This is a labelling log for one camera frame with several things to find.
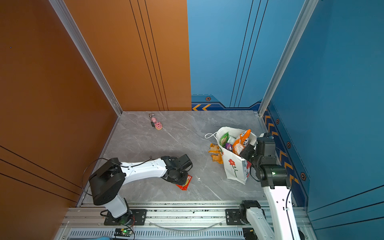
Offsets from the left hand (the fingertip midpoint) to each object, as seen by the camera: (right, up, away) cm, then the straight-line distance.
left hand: (185, 181), depth 85 cm
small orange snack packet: (+18, +17, +13) cm, 28 cm away
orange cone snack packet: (+20, +11, +9) cm, 25 cm away
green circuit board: (-29, -19, -14) cm, 37 cm away
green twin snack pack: (+22, +25, -2) cm, 33 cm away
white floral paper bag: (+26, +11, -13) cm, 31 cm away
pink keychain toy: (-22, +32, +24) cm, 46 cm away
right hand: (+29, +22, -13) cm, 39 cm away
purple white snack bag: (+24, +21, -6) cm, 32 cm away
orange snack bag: (+29, +24, -14) cm, 40 cm away
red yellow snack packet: (0, -2, -2) cm, 3 cm away
